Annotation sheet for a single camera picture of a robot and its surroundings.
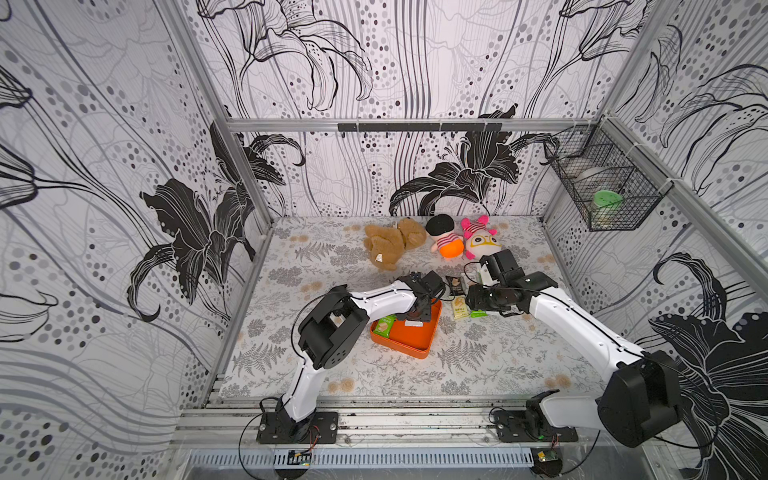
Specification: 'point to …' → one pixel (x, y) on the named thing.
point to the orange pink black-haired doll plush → (440, 227)
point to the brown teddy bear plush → (387, 244)
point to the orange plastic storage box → (411, 337)
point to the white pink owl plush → (480, 241)
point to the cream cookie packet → (460, 307)
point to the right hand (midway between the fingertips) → (476, 296)
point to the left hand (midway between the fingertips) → (416, 317)
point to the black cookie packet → (455, 286)
